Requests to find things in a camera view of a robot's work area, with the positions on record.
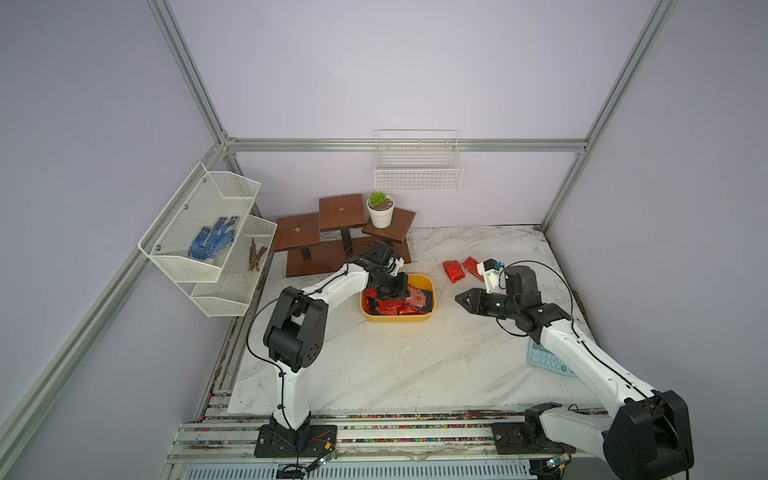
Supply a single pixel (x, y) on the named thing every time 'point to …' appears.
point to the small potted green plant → (380, 206)
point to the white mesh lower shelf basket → (230, 295)
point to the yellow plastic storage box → (425, 282)
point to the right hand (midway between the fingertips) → (460, 303)
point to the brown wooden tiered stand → (320, 245)
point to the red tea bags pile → (418, 302)
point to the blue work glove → (206, 242)
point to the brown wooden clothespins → (254, 256)
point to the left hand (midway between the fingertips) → (409, 296)
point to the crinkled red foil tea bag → (454, 270)
